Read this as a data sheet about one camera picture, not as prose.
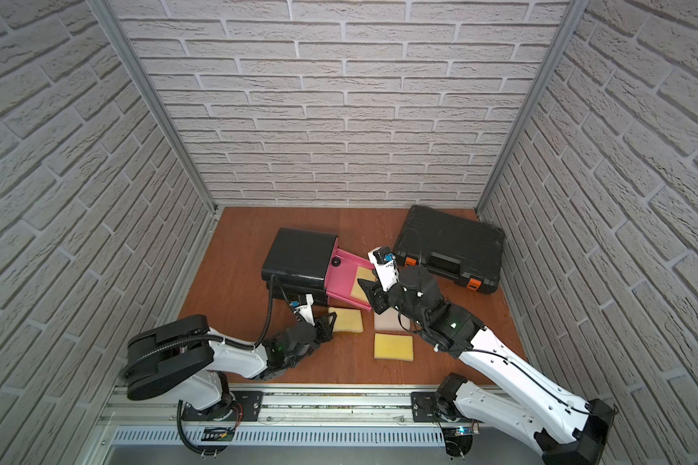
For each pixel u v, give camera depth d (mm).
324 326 741
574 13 690
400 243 1102
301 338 634
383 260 568
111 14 704
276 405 758
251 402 742
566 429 390
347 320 858
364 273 926
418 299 481
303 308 762
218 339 506
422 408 741
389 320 891
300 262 839
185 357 469
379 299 599
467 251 997
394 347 828
